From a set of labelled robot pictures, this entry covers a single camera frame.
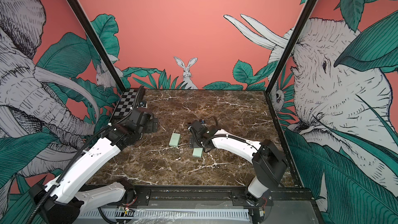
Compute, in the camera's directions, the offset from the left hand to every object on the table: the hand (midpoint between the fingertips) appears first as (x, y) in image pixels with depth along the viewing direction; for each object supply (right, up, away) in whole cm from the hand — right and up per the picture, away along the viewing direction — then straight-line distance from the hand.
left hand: (146, 118), depth 76 cm
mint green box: (+11, -15, +16) cm, 24 cm away
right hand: (+25, -14, +9) cm, 29 cm away
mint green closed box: (+25, -21, +12) cm, 35 cm away
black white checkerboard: (-28, +8, +34) cm, 45 cm away
